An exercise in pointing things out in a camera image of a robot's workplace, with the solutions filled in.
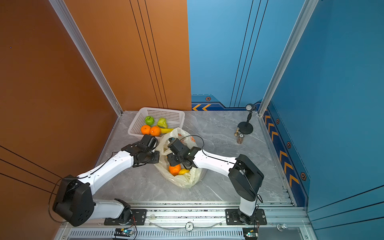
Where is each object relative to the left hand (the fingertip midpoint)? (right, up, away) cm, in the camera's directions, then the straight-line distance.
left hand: (157, 155), depth 87 cm
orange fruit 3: (+11, -8, -3) cm, 13 cm away
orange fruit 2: (-5, +14, +14) cm, 21 cm away
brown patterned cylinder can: (+52, +9, +12) cm, 54 cm away
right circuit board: (+49, -34, -16) cm, 62 cm away
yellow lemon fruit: (+15, -8, -6) cm, 18 cm away
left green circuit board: (-12, -33, -17) cm, 39 cm away
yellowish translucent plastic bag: (+22, -8, -13) cm, 27 cm away
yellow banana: (+1, +14, +20) cm, 24 cm away
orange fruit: (-13, +15, +16) cm, 25 cm away
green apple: (-12, +21, +21) cm, 32 cm away
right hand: (+9, 0, -3) cm, 9 cm away
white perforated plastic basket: (+7, +24, +22) cm, 33 cm away
